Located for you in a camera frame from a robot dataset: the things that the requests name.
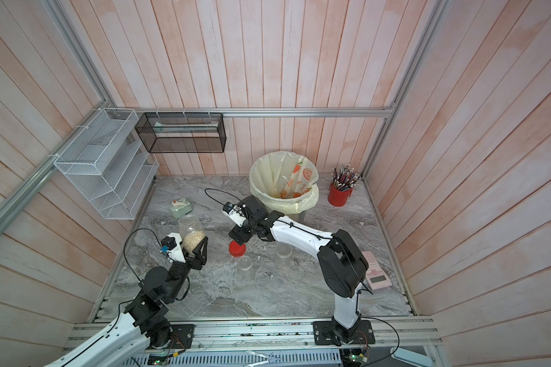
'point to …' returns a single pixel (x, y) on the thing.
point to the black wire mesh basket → (182, 132)
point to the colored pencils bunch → (344, 178)
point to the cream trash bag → (284, 182)
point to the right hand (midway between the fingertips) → (237, 226)
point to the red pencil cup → (337, 197)
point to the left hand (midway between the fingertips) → (200, 239)
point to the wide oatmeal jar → (283, 250)
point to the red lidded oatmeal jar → (191, 232)
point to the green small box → (180, 207)
